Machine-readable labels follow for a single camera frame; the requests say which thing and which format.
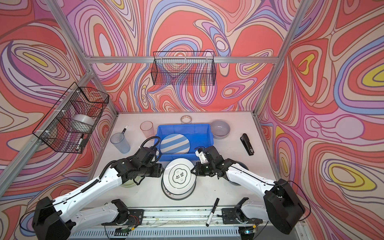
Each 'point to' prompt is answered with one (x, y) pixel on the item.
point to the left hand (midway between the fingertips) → (162, 169)
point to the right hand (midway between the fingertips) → (193, 174)
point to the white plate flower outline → (177, 176)
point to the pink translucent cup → (147, 128)
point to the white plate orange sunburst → (177, 197)
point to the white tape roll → (82, 123)
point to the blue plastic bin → (199, 136)
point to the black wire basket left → (69, 125)
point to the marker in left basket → (80, 142)
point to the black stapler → (245, 140)
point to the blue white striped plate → (174, 144)
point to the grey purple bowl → (220, 129)
